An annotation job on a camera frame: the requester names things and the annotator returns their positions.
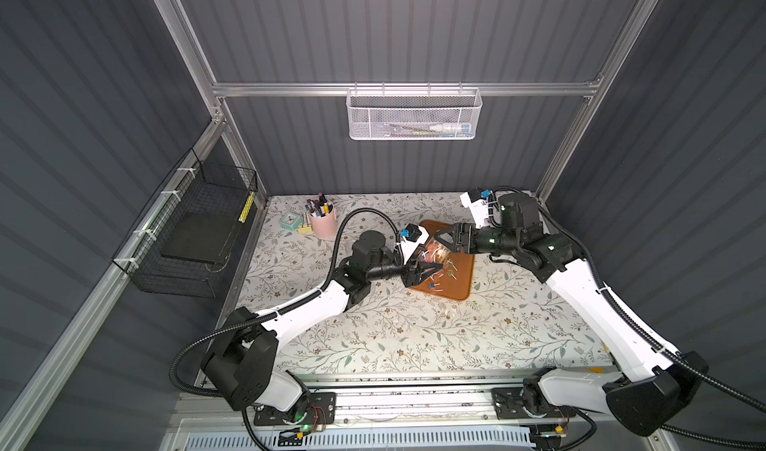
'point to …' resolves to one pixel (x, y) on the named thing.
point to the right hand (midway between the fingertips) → (447, 235)
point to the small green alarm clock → (290, 221)
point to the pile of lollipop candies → (449, 268)
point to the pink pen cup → (325, 227)
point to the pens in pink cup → (318, 208)
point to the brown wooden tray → (462, 288)
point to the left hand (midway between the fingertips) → (442, 264)
